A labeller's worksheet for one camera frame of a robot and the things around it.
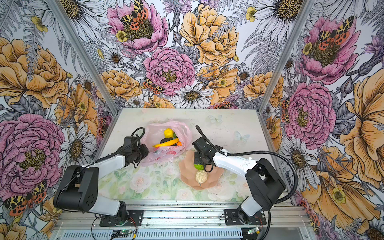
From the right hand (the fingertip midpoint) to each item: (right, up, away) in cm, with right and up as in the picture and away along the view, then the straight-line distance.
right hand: (199, 163), depth 88 cm
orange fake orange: (-13, +10, +9) cm, 19 cm away
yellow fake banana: (-20, +10, +8) cm, 24 cm away
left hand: (-31, +4, +6) cm, 32 cm away
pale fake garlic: (+1, -5, -7) cm, 9 cm away
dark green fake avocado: (-22, +13, +12) cm, 28 cm away
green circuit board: (-37, -28, -17) cm, 49 cm away
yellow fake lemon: (-21, +17, +14) cm, 30 cm away
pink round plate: (-7, -6, +2) cm, 9 cm away
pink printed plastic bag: (-31, +16, +18) cm, 39 cm away
